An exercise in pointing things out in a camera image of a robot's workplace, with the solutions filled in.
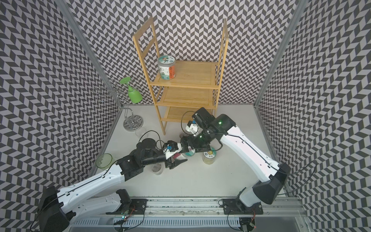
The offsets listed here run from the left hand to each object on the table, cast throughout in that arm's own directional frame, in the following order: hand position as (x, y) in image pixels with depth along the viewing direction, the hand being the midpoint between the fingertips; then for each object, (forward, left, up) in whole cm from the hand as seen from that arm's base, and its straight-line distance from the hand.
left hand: (182, 152), depth 70 cm
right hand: (-3, -3, +4) cm, 6 cm away
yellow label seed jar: (+3, -14, -14) cm, 20 cm away
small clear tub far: (+21, +1, -17) cm, 27 cm away
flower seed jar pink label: (-5, +2, +6) cm, 8 cm away
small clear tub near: (-3, +15, -15) cm, 21 cm away
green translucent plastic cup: (+4, +51, -21) cm, 55 cm away
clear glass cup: (+24, +31, -18) cm, 43 cm away
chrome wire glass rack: (+34, +41, +9) cm, 54 cm away
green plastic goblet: (+43, +36, -2) cm, 56 cm away
